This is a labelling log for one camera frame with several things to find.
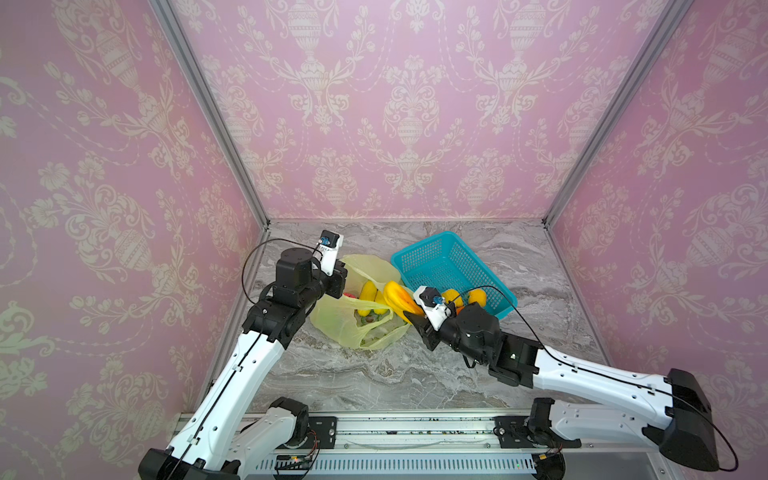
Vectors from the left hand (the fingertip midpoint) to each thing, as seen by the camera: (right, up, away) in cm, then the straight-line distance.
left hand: (344, 262), depth 73 cm
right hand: (+16, -10, -3) cm, 19 cm away
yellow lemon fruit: (+39, -11, +22) cm, 46 cm away
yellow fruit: (+4, -10, +22) cm, 24 cm away
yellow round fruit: (+30, -11, +21) cm, 39 cm away
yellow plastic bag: (+3, -19, +22) cm, 29 cm away
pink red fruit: (-2, -11, +22) cm, 25 cm away
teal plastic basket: (+31, -2, +37) cm, 48 cm away
